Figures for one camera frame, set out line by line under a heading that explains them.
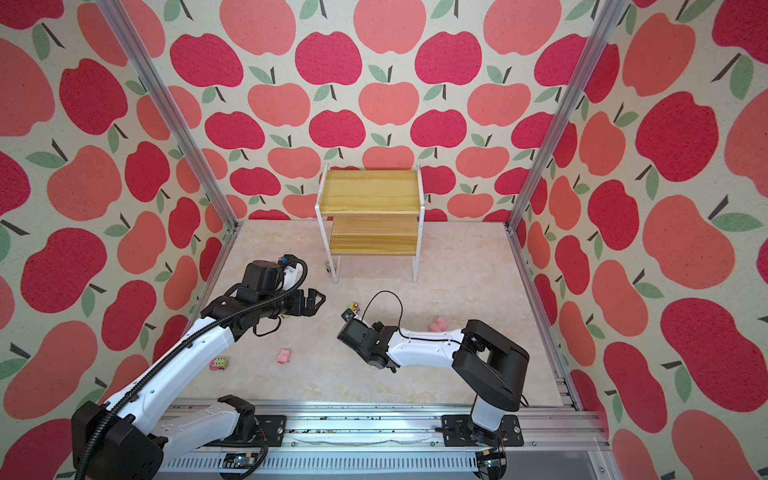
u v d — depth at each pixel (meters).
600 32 0.72
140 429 0.40
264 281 0.61
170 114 0.88
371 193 0.84
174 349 0.47
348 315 0.77
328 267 0.94
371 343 0.65
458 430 0.73
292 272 0.72
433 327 0.91
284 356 0.84
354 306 0.96
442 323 0.91
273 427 0.75
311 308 0.70
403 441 0.73
